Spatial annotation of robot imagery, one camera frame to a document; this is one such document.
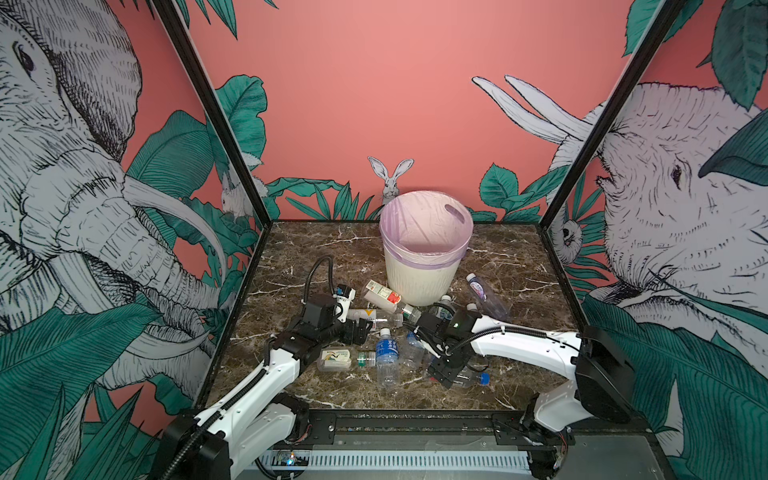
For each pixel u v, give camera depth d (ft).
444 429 2.49
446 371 2.30
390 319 2.99
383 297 3.04
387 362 2.64
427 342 2.08
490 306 3.10
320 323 2.11
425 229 3.28
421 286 3.42
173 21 2.30
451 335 1.90
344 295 2.40
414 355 2.67
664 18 2.29
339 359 2.62
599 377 1.33
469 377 2.51
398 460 2.30
